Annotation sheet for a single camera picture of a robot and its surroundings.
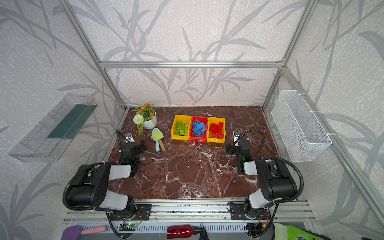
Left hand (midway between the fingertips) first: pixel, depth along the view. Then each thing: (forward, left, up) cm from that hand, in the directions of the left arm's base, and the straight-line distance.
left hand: (136, 136), depth 92 cm
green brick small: (+7, -27, -6) cm, 29 cm away
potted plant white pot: (+13, -4, +4) cm, 14 cm away
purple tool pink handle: (-48, +16, -6) cm, 51 cm away
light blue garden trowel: (0, -12, -7) cm, 14 cm away
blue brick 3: (+6, -38, -5) cm, 39 cm away
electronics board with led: (-45, -6, -10) cm, 47 cm away
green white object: (-47, -80, -6) cm, 93 cm away
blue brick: (+9, -42, -6) cm, 43 cm away
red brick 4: (+3, -54, -3) cm, 54 cm away
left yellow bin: (+19, -29, -5) cm, 35 cm away
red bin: (+3, -42, -6) cm, 43 cm away
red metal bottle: (-47, -32, -3) cm, 57 cm away
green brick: (+8, -24, -6) cm, 26 cm away
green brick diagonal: (+11, -31, -4) cm, 33 cm away
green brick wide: (+13, -25, -5) cm, 29 cm away
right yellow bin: (+20, -52, -8) cm, 56 cm away
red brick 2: (+11, -50, -6) cm, 51 cm away
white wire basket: (-14, -83, +27) cm, 88 cm away
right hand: (+2, -63, -2) cm, 64 cm away
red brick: (+12, -54, -5) cm, 56 cm away
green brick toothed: (+7, -30, -6) cm, 32 cm away
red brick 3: (+5, -51, -5) cm, 51 cm away
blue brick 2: (+13, -38, -4) cm, 41 cm away
